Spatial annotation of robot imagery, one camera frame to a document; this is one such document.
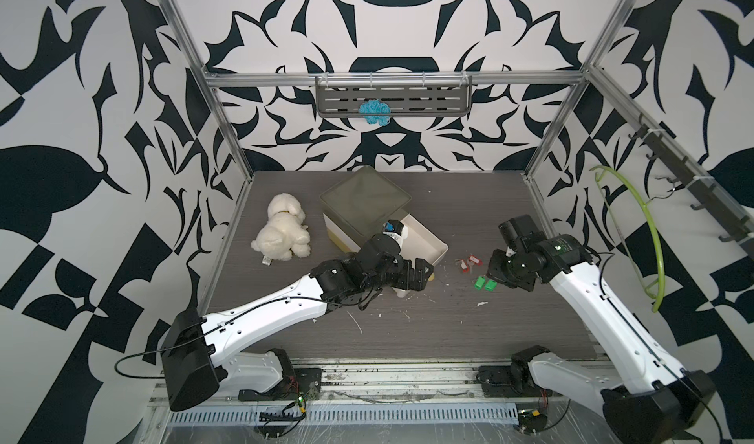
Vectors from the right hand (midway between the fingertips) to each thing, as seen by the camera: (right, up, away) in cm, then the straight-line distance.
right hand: (492, 269), depth 76 cm
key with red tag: (+2, -2, +20) cm, 20 cm away
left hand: (-19, +3, -5) cm, 20 cm away
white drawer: (-16, +5, +18) cm, 24 cm away
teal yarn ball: (-30, +45, +15) cm, 56 cm away
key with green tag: (-3, -2, -6) cm, 7 cm away
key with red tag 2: (-2, -3, +19) cm, 20 cm away
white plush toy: (-58, +7, +15) cm, 60 cm away
